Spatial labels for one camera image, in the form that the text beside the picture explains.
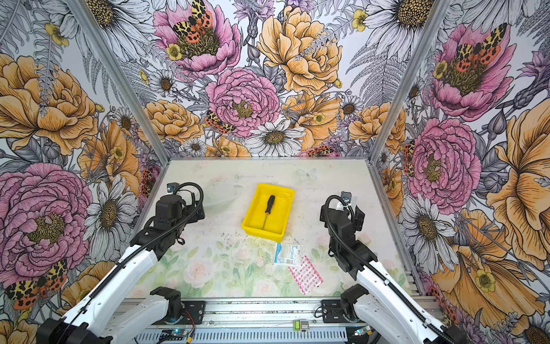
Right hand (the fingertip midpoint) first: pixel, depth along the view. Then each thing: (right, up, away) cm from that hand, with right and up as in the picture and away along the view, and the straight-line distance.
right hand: (341, 211), depth 79 cm
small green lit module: (-15, -35, -10) cm, 39 cm away
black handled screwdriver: (-27, -2, +20) cm, 34 cm away
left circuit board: (-56, -39, -8) cm, 68 cm away
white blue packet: (-19, -19, +8) cm, 28 cm away
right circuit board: (+6, -38, -7) cm, 39 cm away
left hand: (-56, 0, +3) cm, 56 cm away
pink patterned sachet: (-12, -25, +4) cm, 28 cm away
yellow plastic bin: (-26, -9, +15) cm, 32 cm away
